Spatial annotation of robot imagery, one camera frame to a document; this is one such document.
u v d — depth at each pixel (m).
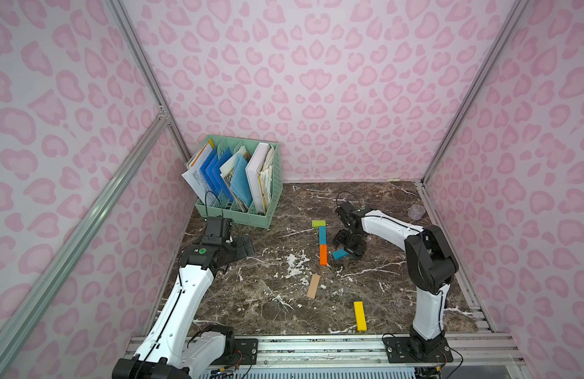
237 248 0.93
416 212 1.07
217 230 0.59
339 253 0.92
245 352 0.73
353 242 0.83
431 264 0.51
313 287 0.86
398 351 0.73
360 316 0.79
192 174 0.92
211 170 0.95
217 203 1.04
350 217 0.72
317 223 1.04
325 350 0.75
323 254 0.95
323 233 1.01
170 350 0.39
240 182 0.92
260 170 0.89
